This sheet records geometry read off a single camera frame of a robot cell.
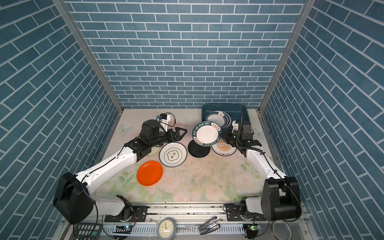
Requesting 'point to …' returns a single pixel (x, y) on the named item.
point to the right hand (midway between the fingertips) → (218, 131)
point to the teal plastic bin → (238, 112)
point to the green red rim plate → (220, 118)
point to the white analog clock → (166, 229)
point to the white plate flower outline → (173, 154)
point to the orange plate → (149, 173)
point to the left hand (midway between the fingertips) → (182, 132)
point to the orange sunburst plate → (223, 148)
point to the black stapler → (209, 226)
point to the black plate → (197, 150)
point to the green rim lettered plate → (206, 133)
